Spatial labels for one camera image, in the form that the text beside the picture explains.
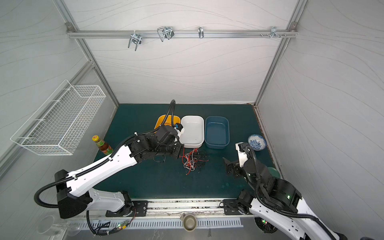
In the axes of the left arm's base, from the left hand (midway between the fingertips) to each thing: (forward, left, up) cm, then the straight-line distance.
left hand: (185, 146), depth 71 cm
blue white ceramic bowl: (+16, -46, -22) cm, 53 cm away
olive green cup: (-28, -3, -21) cm, 35 cm away
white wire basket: (+3, +59, +10) cm, 60 cm away
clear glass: (-32, +52, -7) cm, 62 cm away
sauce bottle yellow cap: (+5, +48, -12) cm, 50 cm away
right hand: (-4, -24, +3) cm, 24 cm away
